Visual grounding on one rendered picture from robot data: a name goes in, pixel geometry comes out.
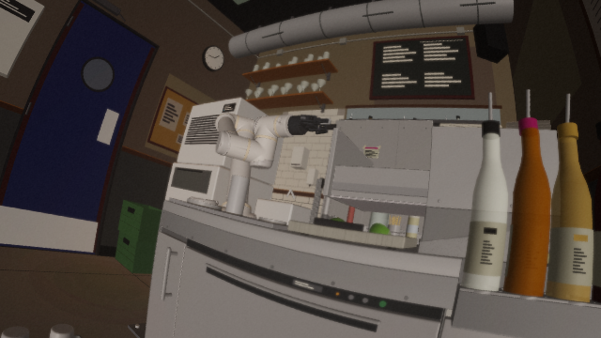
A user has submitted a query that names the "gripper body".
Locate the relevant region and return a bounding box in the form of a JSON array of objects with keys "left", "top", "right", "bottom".
[{"left": 286, "top": 114, "right": 321, "bottom": 137}]

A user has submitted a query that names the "grey caddy tray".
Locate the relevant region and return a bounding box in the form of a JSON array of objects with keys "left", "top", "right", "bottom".
[{"left": 286, "top": 218, "right": 420, "bottom": 251}]

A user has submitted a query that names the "cream tin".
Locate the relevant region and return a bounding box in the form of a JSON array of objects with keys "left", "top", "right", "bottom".
[{"left": 405, "top": 215, "right": 422, "bottom": 239}]

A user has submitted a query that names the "grey cabinet with sticker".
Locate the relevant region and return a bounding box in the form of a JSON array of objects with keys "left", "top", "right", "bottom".
[{"left": 324, "top": 118, "right": 434, "bottom": 218}]

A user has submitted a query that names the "black flat mat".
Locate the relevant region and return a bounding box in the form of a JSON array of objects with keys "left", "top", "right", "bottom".
[{"left": 312, "top": 216, "right": 366, "bottom": 232}]

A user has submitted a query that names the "white vented appliance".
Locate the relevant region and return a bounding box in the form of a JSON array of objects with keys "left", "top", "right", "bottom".
[{"left": 177, "top": 97, "right": 267, "bottom": 168}]

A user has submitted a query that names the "black menu chalkboard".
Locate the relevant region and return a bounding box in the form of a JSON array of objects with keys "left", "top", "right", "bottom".
[{"left": 368, "top": 35, "right": 476, "bottom": 101}]

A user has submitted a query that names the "clear glass jar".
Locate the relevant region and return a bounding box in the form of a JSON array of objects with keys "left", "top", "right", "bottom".
[{"left": 388, "top": 214, "right": 406, "bottom": 237}]

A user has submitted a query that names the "white microwave oven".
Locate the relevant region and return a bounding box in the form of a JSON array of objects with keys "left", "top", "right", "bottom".
[{"left": 164, "top": 161, "right": 232, "bottom": 204}]

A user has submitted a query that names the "cork notice board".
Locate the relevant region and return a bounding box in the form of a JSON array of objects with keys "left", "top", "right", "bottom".
[{"left": 146, "top": 85, "right": 198, "bottom": 155}]

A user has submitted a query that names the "grey undercounter unit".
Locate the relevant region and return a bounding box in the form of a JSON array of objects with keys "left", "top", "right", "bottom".
[{"left": 144, "top": 198, "right": 465, "bottom": 338}]

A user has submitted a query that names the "white bottle with black cap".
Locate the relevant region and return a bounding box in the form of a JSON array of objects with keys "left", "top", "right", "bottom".
[{"left": 461, "top": 91, "right": 510, "bottom": 293}]

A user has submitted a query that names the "green crate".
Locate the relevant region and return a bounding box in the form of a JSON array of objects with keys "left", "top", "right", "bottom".
[
  {"left": 115, "top": 230, "right": 159, "bottom": 275},
  {"left": 119, "top": 199, "right": 162, "bottom": 240}
]

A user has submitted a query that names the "orange bottle with pink cap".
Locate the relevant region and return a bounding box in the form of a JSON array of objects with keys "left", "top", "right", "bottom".
[{"left": 502, "top": 88, "right": 553, "bottom": 299}]

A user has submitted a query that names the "blue door with round window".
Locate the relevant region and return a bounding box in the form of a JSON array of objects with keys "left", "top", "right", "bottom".
[{"left": 0, "top": 0, "right": 159, "bottom": 254}]

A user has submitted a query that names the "yellow bottle with pourer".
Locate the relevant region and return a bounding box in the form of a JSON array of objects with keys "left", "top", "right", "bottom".
[{"left": 545, "top": 93, "right": 595, "bottom": 304}]

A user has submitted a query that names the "brown wall shelf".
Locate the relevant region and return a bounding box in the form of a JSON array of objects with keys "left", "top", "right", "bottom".
[
  {"left": 254, "top": 90, "right": 335, "bottom": 111},
  {"left": 241, "top": 58, "right": 339, "bottom": 85}
]

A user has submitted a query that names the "white wall switch box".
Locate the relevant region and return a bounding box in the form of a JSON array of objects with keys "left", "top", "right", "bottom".
[{"left": 289, "top": 146, "right": 310, "bottom": 170}]

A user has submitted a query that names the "grey gate post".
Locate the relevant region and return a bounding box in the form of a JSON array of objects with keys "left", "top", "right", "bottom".
[{"left": 309, "top": 177, "right": 326, "bottom": 224}]

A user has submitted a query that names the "grey steel wall shelf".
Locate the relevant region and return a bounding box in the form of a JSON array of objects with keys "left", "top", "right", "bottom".
[{"left": 345, "top": 105, "right": 502, "bottom": 123}]

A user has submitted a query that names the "round white wall clock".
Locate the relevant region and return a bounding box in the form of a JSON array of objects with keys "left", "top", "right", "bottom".
[{"left": 202, "top": 45, "right": 225, "bottom": 72}]

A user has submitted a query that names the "grey ventilation duct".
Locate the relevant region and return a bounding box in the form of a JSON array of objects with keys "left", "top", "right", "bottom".
[{"left": 227, "top": 0, "right": 516, "bottom": 59}]

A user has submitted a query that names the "black wall speaker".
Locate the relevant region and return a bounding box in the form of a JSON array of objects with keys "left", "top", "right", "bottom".
[{"left": 472, "top": 22, "right": 510, "bottom": 65}]

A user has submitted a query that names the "grey bar handle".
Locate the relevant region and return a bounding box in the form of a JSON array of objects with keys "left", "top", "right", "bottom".
[{"left": 160, "top": 246, "right": 179, "bottom": 302}]

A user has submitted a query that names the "grey bottle rail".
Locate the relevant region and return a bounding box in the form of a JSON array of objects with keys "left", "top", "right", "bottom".
[{"left": 451, "top": 284, "right": 601, "bottom": 338}]

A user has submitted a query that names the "white wall poster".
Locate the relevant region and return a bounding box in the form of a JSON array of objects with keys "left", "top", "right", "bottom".
[{"left": 0, "top": 0, "right": 46, "bottom": 79}]

